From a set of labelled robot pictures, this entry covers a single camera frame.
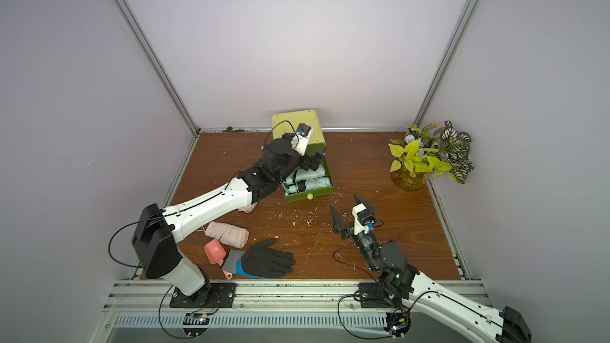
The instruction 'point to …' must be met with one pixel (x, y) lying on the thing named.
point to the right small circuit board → (398, 324)
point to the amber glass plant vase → (409, 181)
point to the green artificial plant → (442, 151)
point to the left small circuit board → (195, 324)
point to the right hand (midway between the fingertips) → (348, 200)
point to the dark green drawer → (314, 193)
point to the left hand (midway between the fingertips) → (316, 141)
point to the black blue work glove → (260, 261)
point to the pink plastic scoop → (215, 252)
